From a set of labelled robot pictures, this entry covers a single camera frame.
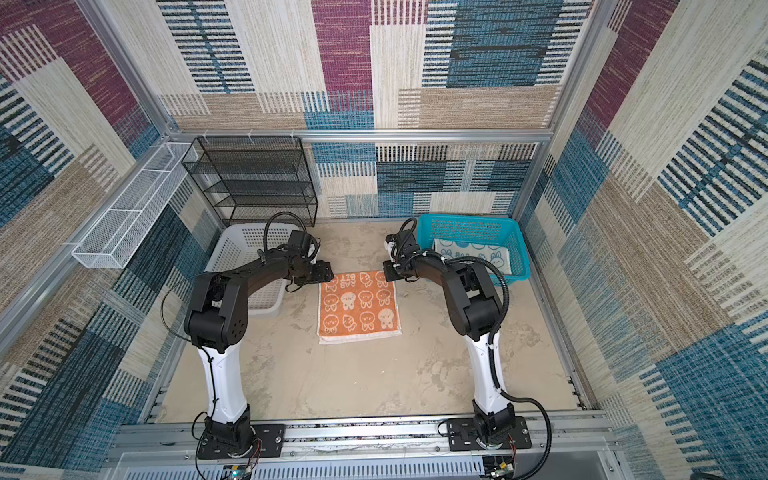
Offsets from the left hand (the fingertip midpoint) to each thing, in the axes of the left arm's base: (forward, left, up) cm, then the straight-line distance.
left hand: (325, 271), depth 102 cm
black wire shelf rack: (+30, +26, +15) cm, 43 cm away
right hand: (0, -21, -2) cm, 22 cm away
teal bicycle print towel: (+5, -59, +2) cm, 59 cm away
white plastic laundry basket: (+12, +31, +1) cm, 33 cm away
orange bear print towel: (-12, -11, -3) cm, 16 cm away
